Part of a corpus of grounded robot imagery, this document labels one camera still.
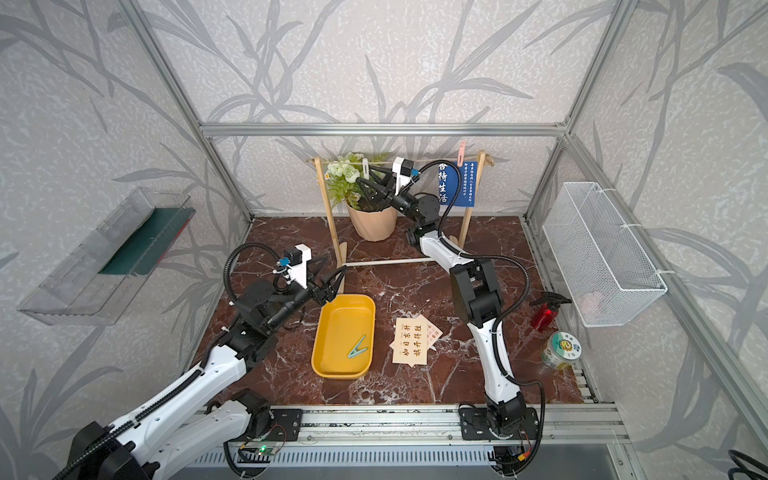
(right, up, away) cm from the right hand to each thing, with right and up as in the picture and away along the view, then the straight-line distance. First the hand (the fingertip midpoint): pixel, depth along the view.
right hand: (362, 174), depth 76 cm
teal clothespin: (-3, -49, +8) cm, 50 cm away
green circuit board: (-22, -67, -6) cm, 71 cm away
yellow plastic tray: (-7, -46, +10) cm, 48 cm away
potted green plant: (-9, +4, +15) cm, 18 cm away
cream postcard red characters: (+13, -47, +11) cm, 50 cm away
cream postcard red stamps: (+20, -45, +12) cm, 51 cm away
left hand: (-5, -23, -6) cm, 24 cm away
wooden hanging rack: (-11, -19, +20) cm, 29 cm away
